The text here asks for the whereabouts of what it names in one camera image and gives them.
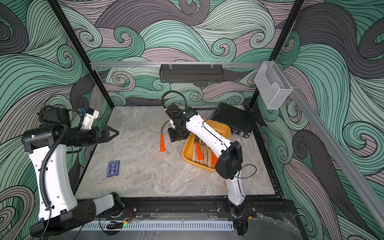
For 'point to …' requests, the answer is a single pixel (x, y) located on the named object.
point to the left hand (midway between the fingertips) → (108, 133)
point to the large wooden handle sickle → (194, 152)
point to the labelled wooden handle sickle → (201, 144)
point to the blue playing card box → (113, 168)
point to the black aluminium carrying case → (240, 119)
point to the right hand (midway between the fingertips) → (172, 140)
